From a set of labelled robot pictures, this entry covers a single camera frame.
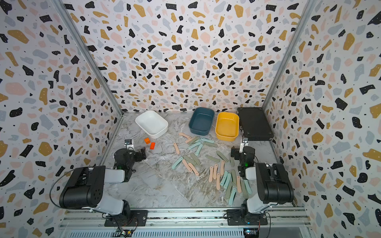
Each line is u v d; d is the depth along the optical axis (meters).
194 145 1.02
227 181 0.86
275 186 0.47
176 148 1.00
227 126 1.13
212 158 0.96
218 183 0.86
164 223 0.73
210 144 1.03
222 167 0.91
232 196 0.81
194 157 0.97
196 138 1.06
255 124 1.09
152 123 1.12
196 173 0.90
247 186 0.84
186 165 0.92
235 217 0.73
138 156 0.85
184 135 1.07
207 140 1.06
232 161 0.95
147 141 1.03
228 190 0.83
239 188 0.83
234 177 0.88
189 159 0.95
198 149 1.00
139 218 0.73
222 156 0.97
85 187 0.45
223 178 0.87
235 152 0.86
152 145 1.03
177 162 0.94
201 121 1.19
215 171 0.90
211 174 0.88
